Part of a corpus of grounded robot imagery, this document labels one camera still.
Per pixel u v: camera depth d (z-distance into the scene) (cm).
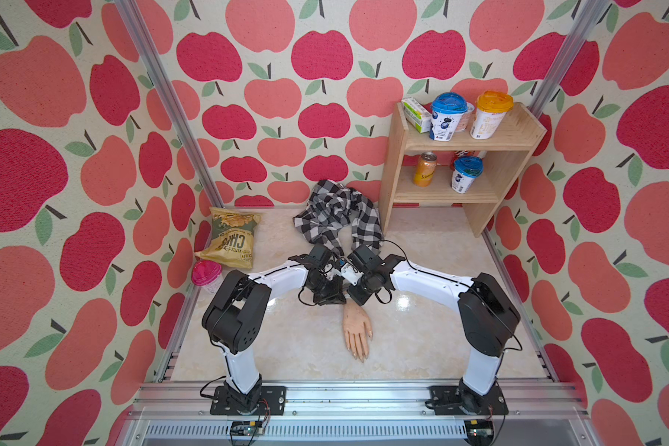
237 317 49
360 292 79
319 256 77
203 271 89
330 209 111
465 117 74
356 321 86
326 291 80
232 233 102
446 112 74
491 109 74
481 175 91
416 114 83
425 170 93
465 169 91
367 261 72
